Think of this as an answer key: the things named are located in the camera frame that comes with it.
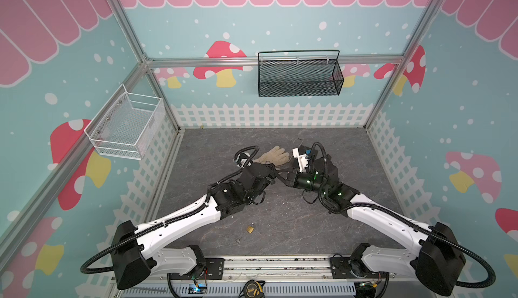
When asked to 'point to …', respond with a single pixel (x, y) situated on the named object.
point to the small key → (237, 241)
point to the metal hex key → (302, 140)
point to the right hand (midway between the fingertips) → (272, 173)
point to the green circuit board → (197, 288)
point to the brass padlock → (250, 228)
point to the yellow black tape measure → (253, 288)
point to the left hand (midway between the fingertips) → (275, 171)
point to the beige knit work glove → (278, 157)
